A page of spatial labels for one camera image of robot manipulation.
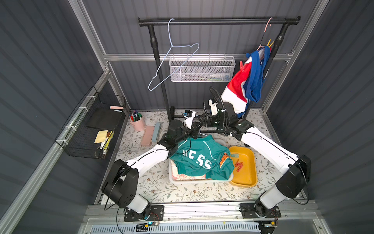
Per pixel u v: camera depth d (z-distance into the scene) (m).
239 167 0.88
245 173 0.87
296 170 0.42
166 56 0.64
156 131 1.01
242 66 0.63
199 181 0.81
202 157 0.78
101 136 0.72
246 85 0.78
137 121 0.99
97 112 0.80
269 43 0.74
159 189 0.82
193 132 0.71
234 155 0.94
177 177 0.77
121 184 0.43
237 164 0.89
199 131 0.79
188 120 0.69
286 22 0.59
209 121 0.68
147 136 1.02
